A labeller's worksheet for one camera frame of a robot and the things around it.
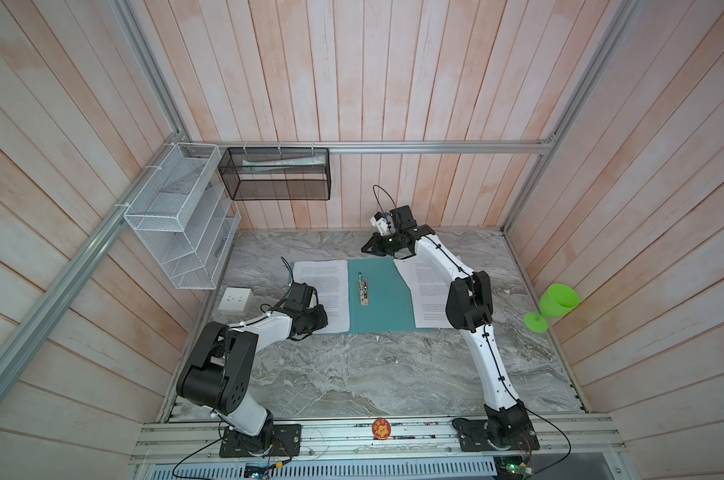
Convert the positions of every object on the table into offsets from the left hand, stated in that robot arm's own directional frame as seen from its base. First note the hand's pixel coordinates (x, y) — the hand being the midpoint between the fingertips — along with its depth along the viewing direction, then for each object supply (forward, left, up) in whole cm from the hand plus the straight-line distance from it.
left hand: (325, 323), depth 94 cm
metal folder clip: (+12, -12, +1) cm, 17 cm away
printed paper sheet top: (+17, -1, -1) cm, 17 cm away
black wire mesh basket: (+46, +18, +24) cm, 55 cm away
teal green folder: (+8, -18, +1) cm, 20 cm away
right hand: (+23, -12, +10) cm, 28 cm away
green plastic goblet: (-1, -65, +16) cm, 67 cm away
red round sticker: (-30, -16, 0) cm, 34 cm away
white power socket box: (+7, +30, +3) cm, 30 cm away
